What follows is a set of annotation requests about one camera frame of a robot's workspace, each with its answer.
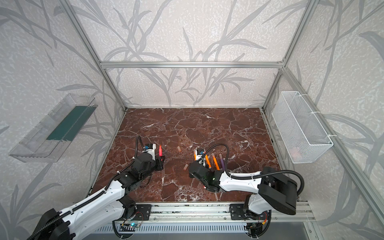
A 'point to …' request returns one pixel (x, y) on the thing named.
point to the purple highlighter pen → (222, 161)
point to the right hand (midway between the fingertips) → (190, 160)
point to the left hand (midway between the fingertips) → (167, 153)
